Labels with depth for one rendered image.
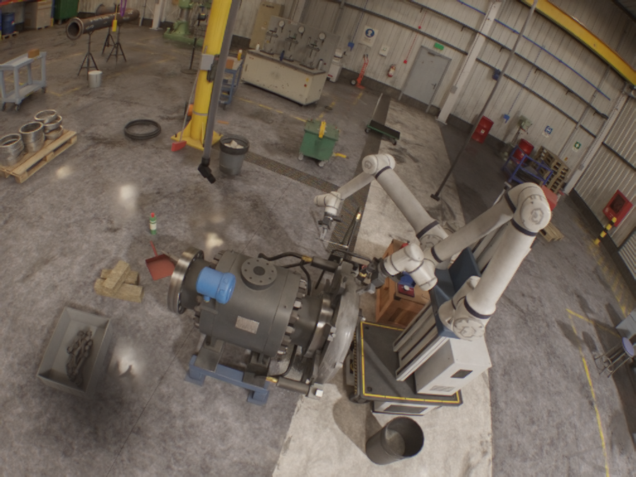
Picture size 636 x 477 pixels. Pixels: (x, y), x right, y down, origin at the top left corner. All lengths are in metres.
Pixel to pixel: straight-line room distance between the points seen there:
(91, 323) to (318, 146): 3.83
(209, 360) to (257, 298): 0.65
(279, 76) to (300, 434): 6.89
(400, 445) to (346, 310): 1.23
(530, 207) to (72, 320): 2.99
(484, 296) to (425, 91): 11.01
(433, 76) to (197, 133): 8.91
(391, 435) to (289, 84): 6.84
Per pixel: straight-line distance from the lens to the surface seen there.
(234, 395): 2.50
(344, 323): 1.84
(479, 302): 1.47
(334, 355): 1.87
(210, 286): 1.71
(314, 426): 2.55
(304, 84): 7.42
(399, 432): 2.64
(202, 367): 2.29
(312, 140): 4.97
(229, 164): 4.31
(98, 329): 2.81
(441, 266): 2.08
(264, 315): 1.89
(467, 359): 2.32
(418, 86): 12.11
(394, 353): 2.70
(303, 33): 8.10
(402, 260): 1.42
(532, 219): 1.25
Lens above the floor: 2.34
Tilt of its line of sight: 39 degrees down
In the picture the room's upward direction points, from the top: 22 degrees clockwise
